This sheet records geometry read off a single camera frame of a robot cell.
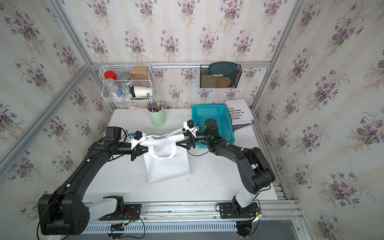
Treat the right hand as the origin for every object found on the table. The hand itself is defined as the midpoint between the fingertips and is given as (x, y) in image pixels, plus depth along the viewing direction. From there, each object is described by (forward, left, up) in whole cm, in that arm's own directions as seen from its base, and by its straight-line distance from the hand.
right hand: (179, 138), depth 77 cm
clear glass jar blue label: (+30, +43, +9) cm, 54 cm away
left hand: (-5, +14, -2) cm, 15 cm away
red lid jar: (+38, +46, +13) cm, 61 cm away
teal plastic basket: (+42, -12, -25) cm, 51 cm away
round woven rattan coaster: (+41, -27, +6) cm, 50 cm away
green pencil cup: (+25, +18, -9) cm, 31 cm away
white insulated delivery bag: (-13, +5, +1) cm, 14 cm away
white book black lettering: (+33, -41, -14) cm, 54 cm away
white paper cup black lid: (+31, +27, +6) cm, 41 cm away
